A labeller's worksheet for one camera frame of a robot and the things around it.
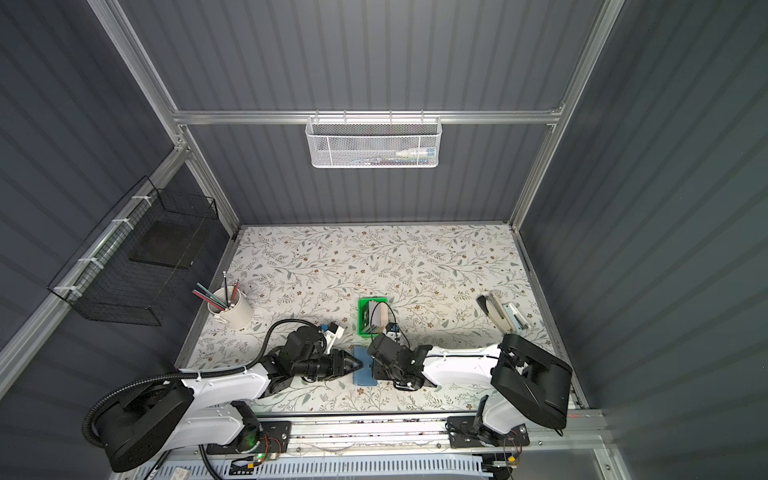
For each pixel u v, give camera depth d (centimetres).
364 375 79
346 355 76
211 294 88
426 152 91
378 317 91
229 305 87
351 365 81
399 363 64
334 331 80
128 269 72
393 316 98
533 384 45
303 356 68
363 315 93
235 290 89
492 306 99
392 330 78
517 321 91
